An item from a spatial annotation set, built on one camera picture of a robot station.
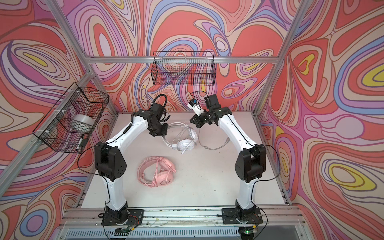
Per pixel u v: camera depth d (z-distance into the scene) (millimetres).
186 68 959
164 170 879
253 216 719
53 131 665
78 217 751
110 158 495
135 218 723
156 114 715
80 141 723
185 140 789
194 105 736
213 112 646
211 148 993
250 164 484
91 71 919
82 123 704
